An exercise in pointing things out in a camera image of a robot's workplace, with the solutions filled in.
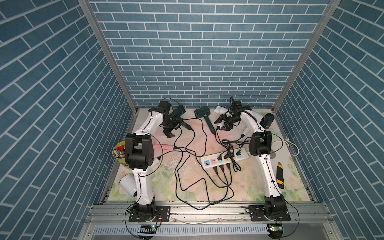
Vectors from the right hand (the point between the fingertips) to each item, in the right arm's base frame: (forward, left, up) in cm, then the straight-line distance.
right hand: (218, 125), depth 105 cm
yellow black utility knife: (-33, -36, -5) cm, 49 cm away
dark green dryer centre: (+15, +10, -2) cm, 18 cm away
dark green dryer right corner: (+6, -34, +2) cm, 35 cm away
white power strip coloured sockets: (-27, +3, -2) cm, 27 cm away
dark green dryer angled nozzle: (-11, +26, +16) cm, 33 cm away
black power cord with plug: (-40, +24, -5) cm, 47 cm away
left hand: (-10, +22, +7) cm, 25 cm away
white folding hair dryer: (+16, -1, 0) cm, 16 cm away
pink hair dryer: (-20, +35, 0) cm, 40 cm away
